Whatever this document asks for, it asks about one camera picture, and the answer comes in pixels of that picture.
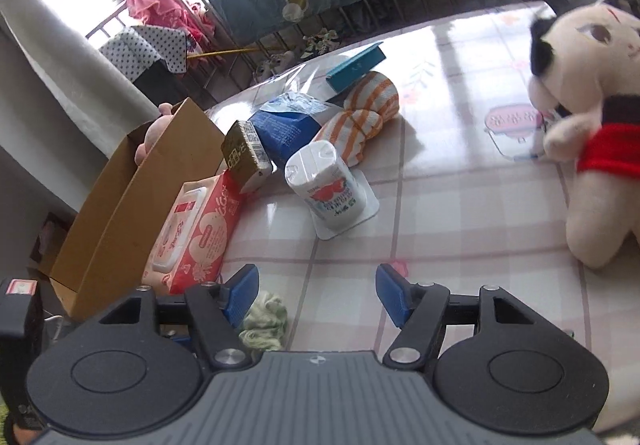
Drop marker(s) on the cream doll plush red shirt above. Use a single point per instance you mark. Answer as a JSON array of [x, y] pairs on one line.
[[585, 67]]

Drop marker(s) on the white slippers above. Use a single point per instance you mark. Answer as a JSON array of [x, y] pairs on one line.
[[275, 65]]

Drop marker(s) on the pink hanging clothes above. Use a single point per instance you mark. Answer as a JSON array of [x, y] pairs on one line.
[[188, 16]]

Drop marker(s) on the red wet wipes pack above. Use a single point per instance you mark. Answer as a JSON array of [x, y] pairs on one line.
[[194, 237]]

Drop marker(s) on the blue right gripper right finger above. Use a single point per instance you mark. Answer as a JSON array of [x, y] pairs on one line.
[[394, 292]]

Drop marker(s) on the orange striped towel roll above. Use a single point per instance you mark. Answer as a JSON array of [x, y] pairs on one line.
[[367, 107]]

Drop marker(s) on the blue tissue pack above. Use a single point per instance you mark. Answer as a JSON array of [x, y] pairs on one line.
[[289, 122]]

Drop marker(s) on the pink plush toy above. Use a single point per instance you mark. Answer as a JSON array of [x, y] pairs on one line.
[[152, 135]]

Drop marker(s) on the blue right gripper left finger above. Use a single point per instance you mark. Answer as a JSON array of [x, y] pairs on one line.
[[239, 293]]

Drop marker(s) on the teal small box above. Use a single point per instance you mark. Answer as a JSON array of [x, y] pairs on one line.
[[345, 74]]

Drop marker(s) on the white yogurt cup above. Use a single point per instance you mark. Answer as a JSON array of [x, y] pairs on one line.
[[337, 198]]

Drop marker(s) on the white curtain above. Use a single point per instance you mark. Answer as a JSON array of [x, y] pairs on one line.
[[101, 102]]

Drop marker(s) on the brown cardboard box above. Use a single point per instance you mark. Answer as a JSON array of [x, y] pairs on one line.
[[104, 253]]

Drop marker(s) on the polka dot cloth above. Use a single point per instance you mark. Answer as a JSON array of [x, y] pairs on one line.
[[137, 48]]

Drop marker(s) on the green white scrunchie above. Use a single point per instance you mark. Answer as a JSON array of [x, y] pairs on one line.
[[265, 324]]

